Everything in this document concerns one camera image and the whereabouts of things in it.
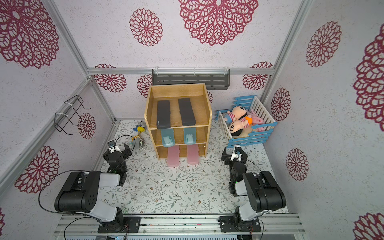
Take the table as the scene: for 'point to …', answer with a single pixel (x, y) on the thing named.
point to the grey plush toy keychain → (138, 143)
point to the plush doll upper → (238, 113)
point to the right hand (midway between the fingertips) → (235, 150)
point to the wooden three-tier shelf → (179, 115)
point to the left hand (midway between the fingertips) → (117, 147)
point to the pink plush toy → (256, 119)
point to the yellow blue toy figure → (139, 128)
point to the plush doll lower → (236, 127)
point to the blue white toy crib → (250, 136)
